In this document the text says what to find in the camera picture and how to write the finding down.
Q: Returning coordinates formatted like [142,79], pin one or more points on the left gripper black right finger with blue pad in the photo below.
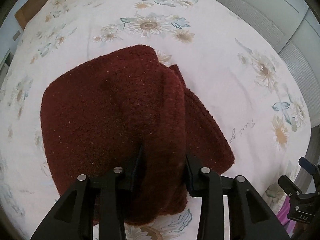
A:
[229,203]

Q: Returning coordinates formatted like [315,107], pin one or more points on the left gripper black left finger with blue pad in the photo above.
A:
[72,216]

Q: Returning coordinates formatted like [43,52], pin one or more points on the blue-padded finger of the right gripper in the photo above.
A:
[312,169]

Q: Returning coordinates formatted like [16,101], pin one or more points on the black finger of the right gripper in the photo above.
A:
[293,191]

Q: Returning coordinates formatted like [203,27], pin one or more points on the dark red knitted sweater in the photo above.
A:
[129,110]

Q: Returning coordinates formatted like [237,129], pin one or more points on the white low shelf unit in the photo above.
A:
[5,64]

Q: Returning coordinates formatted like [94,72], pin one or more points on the white wardrobe with louvred doors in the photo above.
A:
[292,29]

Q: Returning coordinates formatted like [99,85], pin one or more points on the left beige wall socket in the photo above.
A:
[17,34]

